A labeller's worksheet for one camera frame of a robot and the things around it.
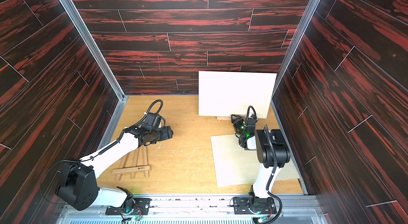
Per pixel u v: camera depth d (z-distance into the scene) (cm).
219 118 101
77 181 42
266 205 67
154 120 67
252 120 86
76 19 79
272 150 47
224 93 95
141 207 73
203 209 74
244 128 86
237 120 90
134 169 81
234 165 90
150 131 66
